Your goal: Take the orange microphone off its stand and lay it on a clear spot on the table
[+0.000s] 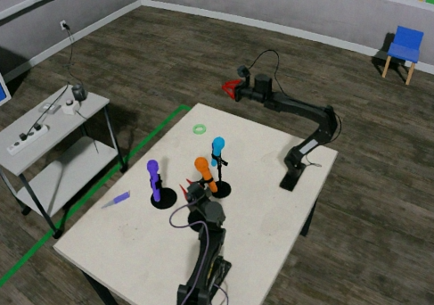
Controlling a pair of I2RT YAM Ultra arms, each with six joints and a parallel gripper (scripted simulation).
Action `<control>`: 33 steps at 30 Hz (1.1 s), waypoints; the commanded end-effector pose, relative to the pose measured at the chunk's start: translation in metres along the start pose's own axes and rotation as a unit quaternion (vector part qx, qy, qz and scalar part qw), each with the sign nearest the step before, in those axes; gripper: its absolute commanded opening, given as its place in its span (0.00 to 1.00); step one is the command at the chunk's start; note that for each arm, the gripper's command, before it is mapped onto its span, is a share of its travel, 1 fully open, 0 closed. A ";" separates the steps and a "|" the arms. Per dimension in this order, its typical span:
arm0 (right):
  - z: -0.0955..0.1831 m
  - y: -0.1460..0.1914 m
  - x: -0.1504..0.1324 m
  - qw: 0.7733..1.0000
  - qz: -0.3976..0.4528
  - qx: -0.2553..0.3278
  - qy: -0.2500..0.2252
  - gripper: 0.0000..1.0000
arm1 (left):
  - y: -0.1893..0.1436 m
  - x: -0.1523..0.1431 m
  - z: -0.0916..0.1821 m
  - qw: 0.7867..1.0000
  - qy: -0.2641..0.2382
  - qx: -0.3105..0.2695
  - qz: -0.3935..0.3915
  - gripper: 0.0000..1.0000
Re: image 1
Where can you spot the blue microphone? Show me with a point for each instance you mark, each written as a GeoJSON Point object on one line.
{"type": "Point", "coordinates": [218, 144]}

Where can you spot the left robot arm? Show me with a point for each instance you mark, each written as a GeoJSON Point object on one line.
{"type": "Point", "coordinates": [210, 270]}

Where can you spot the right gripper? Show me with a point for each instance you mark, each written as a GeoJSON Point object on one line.
{"type": "Point", "coordinates": [242, 89]}

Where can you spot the purple microphone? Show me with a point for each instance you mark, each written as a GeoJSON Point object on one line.
{"type": "Point", "coordinates": [153, 167]}

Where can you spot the orange microphone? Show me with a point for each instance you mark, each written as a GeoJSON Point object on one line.
{"type": "Point", "coordinates": [202, 166]}

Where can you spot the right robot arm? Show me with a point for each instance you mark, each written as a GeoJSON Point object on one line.
{"type": "Point", "coordinates": [278, 101]}

